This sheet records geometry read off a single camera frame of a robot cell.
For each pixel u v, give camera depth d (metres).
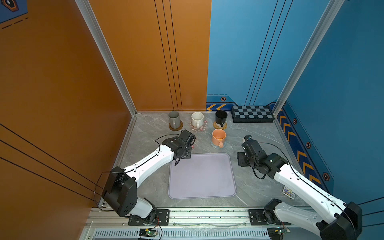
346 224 0.37
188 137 0.66
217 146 0.97
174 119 1.02
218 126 1.10
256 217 0.72
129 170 0.45
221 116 1.06
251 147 0.58
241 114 1.16
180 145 0.60
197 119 1.04
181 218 0.76
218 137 1.01
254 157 0.57
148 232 0.71
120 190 0.42
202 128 1.09
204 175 0.88
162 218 0.74
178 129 1.08
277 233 0.71
